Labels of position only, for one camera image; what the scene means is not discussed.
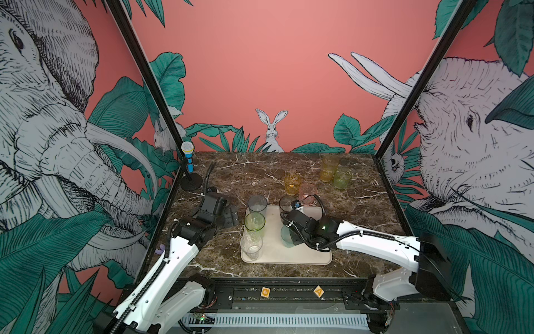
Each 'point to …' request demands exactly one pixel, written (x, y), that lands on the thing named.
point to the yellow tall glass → (329, 163)
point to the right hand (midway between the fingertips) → (292, 228)
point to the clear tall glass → (252, 241)
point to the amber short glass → (292, 184)
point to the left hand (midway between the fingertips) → (227, 211)
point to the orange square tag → (265, 292)
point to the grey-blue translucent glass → (258, 203)
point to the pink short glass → (306, 190)
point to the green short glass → (342, 177)
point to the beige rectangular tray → (274, 252)
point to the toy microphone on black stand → (191, 181)
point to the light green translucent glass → (254, 224)
